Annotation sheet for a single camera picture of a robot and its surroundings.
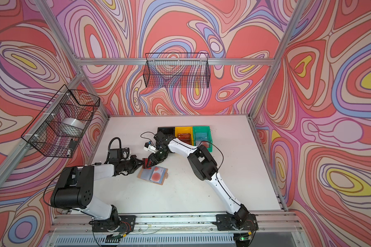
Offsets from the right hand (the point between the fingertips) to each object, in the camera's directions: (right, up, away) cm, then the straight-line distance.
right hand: (152, 167), depth 92 cm
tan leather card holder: (-3, -3, -3) cm, 5 cm away
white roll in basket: (-32, +24, -22) cm, 46 cm away
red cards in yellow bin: (+20, +18, +13) cm, 30 cm away
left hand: (-4, +4, +2) cm, 6 cm away
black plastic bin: (+11, +22, +3) cm, 25 cm away
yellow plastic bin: (+20, +23, +11) cm, 32 cm away
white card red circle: (+4, -3, -3) cm, 6 cm away
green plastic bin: (+32, +19, +13) cm, 39 cm away
